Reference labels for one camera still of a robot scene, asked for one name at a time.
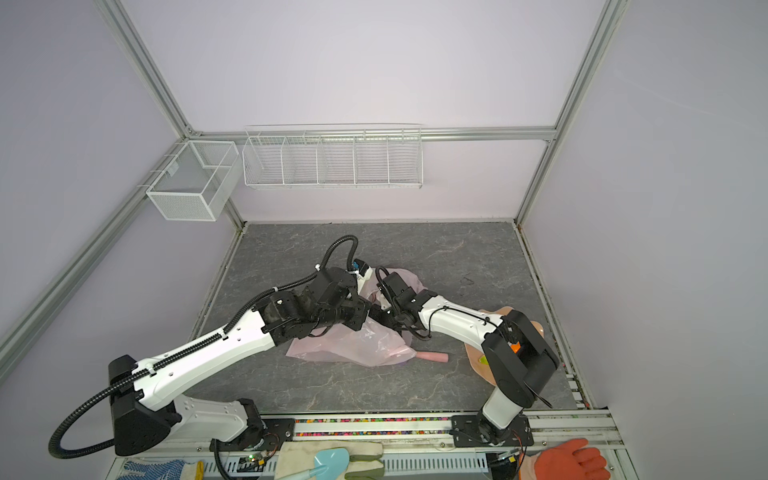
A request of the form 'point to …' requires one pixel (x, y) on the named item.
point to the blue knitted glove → (168, 470)
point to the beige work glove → (377, 466)
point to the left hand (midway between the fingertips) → (370, 307)
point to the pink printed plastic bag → (373, 343)
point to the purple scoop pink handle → (433, 356)
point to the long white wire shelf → (333, 158)
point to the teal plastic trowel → (298, 456)
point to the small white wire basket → (197, 182)
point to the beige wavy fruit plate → (481, 360)
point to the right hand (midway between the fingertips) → (362, 329)
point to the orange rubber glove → (571, 461)
